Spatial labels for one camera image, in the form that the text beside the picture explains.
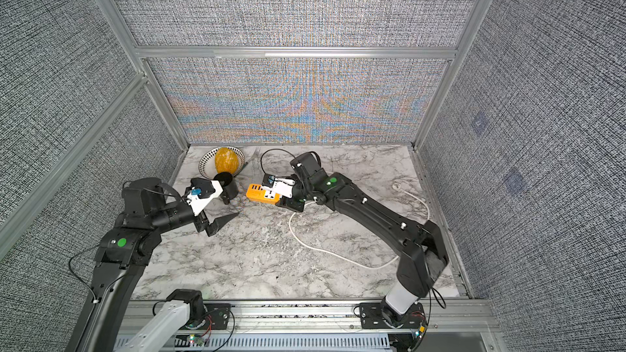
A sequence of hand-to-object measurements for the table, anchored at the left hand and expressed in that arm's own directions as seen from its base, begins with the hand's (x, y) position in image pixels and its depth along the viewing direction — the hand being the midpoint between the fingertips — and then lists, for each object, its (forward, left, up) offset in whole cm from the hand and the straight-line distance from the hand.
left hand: (230, 193), depth 65 cm
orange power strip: (+5, -5, -9) cm, 11 cm away
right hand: (+8, -12, -9) cm, 17 cm away
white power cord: (+20, -58, -29) cm, 68 cm away
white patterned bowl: (+36, +24, -29) cm, 52 cm away
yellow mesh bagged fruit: (+34, +14, -26) cm, 45 cm away
